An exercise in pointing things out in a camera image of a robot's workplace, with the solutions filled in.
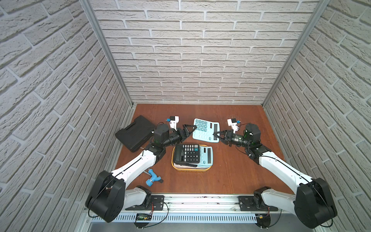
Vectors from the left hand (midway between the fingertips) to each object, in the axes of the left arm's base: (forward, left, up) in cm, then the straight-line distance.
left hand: (190, 125), depth 76 cm
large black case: (+5, +34, -18) cm, 39 cm away
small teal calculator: (-11, -9, -15) cm, 21 cm away
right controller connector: (-41, -37, -24) cm, 60 cm away
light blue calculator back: (-3, -8, 0) cm, 9 cm away
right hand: (-5, -13, -2) cm, 14 cm away
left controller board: (-38, +24, -27) cm, 53 cm away
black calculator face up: (-11, +1, -13) cm, 17 cm away
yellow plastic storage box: (-16, +1, -22) cm, 27 cm away
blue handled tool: (-23, +22, -22) cm, 39 cm away
